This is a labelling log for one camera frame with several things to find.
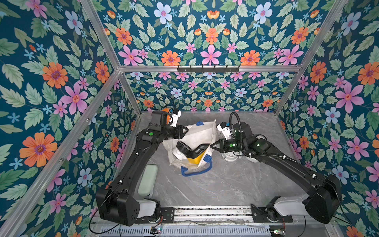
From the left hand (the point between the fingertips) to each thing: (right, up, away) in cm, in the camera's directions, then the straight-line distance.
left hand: (187, 128), depth 76 cm
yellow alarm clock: (+6, -18, +4) cm, 19 cm away
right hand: (+14, -7, -2) cm, 16 cm away
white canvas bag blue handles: (+6, -4, +18) cm, 19 cm away
